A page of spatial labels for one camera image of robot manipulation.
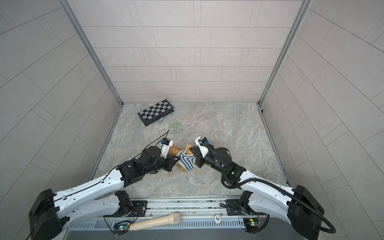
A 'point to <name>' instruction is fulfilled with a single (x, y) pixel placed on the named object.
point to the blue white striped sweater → (187, 162)
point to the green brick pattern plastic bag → (175, 130)
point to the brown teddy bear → (174, 150)
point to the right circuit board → (252, 224)
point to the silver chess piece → (161, 119)
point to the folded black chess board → (155, 112)
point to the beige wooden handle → (173, 218)
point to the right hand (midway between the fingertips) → (190, 150)
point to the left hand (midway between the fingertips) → (183, 159)
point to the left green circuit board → (121, 228)
